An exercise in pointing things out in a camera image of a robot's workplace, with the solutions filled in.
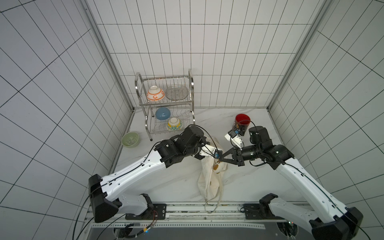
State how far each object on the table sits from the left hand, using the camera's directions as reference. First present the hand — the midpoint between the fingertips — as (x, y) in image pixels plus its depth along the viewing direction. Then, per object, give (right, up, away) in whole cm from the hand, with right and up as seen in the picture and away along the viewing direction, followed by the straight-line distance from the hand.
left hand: (203, 142), depth 70 cm
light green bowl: (-47, -3, +27) cm, 55 cm away
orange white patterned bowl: (-27, +26, +15) cm, 40 cm away
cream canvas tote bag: (+5, -24, +9) cm, 26 cm away
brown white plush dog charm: (+6, -11, -4) cm, 13 cm away
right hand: (+6, -7, -6) cm, 11 cm away
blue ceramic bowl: (-27, +15, +35) cm, 47 cm away
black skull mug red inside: (+28, +8, +30) cm, 42 cm away
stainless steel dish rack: (-20, +21, +15) cm, 33 cm away
